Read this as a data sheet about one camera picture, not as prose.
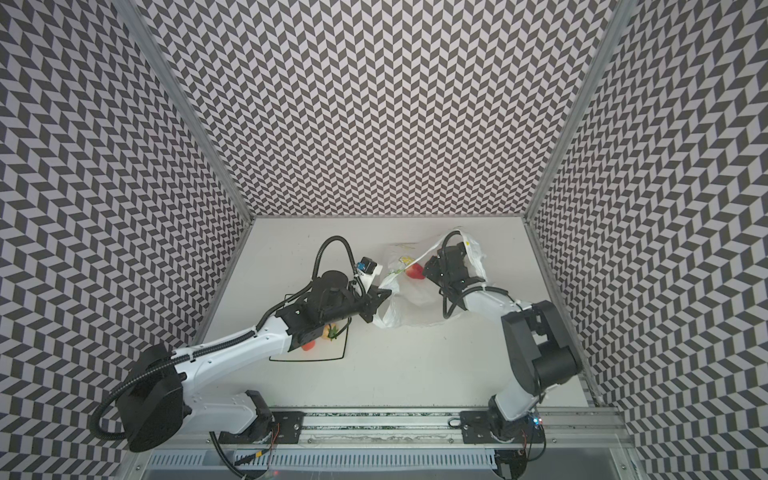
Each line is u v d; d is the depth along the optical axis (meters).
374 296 0.68
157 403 0.39
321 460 0.69
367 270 0.66
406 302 0.97
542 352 0.46
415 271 0.98
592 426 0.75
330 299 0.59
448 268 0.72
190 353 0.44
